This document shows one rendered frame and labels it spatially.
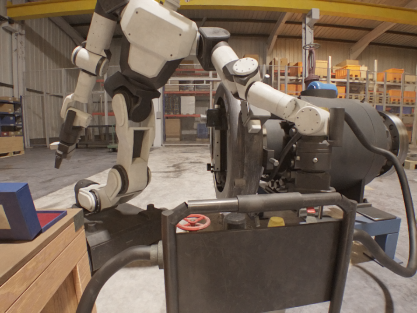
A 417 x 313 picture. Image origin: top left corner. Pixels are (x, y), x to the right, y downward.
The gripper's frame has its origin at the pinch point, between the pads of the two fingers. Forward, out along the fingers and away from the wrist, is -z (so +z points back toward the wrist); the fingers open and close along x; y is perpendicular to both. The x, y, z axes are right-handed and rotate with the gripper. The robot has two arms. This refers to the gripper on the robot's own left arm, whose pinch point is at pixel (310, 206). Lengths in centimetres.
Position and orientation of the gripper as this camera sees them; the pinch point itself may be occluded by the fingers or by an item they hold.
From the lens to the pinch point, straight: 64.6
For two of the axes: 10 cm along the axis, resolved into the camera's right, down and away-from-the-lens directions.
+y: 3.7, -1.2, 9.2
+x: 9.3, 0.5, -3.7
